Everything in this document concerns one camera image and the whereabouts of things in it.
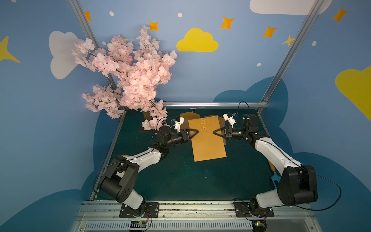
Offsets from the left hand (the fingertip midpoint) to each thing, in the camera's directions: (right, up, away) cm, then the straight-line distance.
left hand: (199, 131), depth 77 cm
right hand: (+10, -1, +2) cm, 10 cm away
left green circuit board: (-32, -48, -4) cm, 58 cm away
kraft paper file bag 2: (+13, +4, +1) cm, 13 cm away
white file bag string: (-2, +14, +35) cm, 38 cm away
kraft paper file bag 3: (+4, -8, 0) cm, 9 cm away
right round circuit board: (+31, -49, -3) cm, 58 cm away
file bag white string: (+3, +1, +2) cm, 4 cm away
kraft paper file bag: (-7, +9, +39) cm, 41 cm away
